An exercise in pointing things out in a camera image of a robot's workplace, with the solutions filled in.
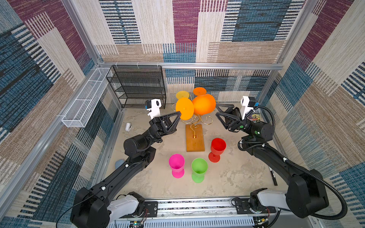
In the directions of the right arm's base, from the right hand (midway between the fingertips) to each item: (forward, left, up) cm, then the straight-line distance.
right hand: (216, 111), depth 60 cm
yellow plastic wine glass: (+20, +15, -8) cm, 26 cm away
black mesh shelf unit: (+49, +48, -23) cm, 72 cm away
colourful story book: (+29, -38, -40) cm, 62 cm away
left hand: (-11, +15, +8) cm, 20 cm away
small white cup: (+22, +55, -39) cm, 71 cm away
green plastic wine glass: (-11, +6, -34) cm, 36 cm away
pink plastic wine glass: (-9, +18, -32) cm, 38 cm away
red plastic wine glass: (-1, -5, -28) cm, 29 cm away
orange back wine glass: (+23, +5, -8) cm, 25 cm away
